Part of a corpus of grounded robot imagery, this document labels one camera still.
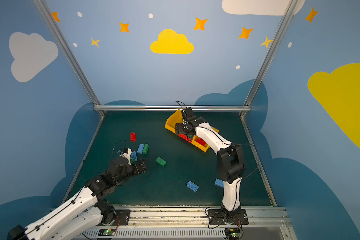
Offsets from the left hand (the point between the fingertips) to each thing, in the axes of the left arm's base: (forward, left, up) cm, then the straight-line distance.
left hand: (145, 163), depth 79 cm
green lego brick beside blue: (+16, +5, -12) cm, 21 cm away
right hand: (+24, -20, +1) cm, 31 cm away
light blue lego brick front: (-8, -26, -13) cm, 30 cm away
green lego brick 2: (+7, -6, -12) cm, 16 cm away
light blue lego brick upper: (+16, +8, -12) cm, 22 cm away
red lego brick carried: (+23, -33, -11) cm, 41 cm away
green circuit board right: (-29, -45, -14) cm, 55 cm away
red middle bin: (+25, -22, -10) cm, 35 cm away
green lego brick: (+27, -26, -11) cm, 39 cm away
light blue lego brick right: (-5, -41, -12) cm, 43 cm away
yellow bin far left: (+44, -14, -10) cm, 48 cm away
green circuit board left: (-29, +16, -14) cm, 36 cm away
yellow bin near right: (+17, -34, -10) cm, 39 cm away
